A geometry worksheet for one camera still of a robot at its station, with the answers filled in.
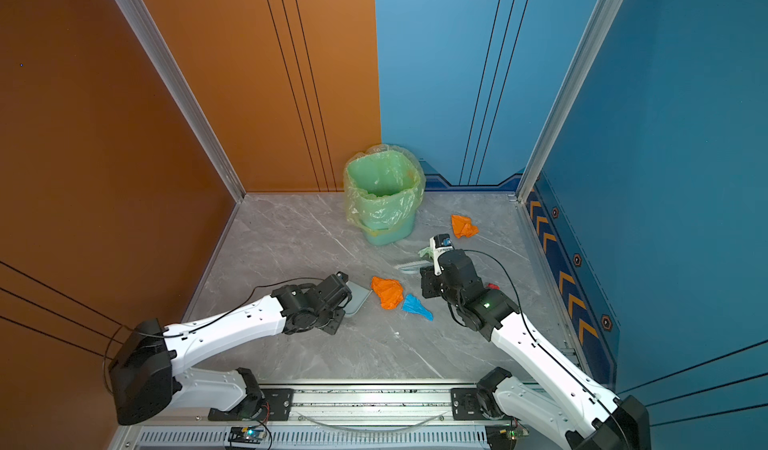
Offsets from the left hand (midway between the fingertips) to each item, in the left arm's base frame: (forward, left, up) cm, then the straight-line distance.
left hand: (337, 314), depth 83 cm
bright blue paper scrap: (+5, -22, -5) cm, 23 cm away
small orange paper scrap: (+35, -41, -4) cm, 54 cm away
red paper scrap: (-6, -35, +29) cm, 46 cm away
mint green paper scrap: (+23, -27, -2) cm, 36 cm away
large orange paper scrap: (+9, -14, -4) cm, 17 cm away
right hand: (+7, -23, +13) cm, 27 cm away
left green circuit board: (-27, +19, -7) cm, 34 cm away
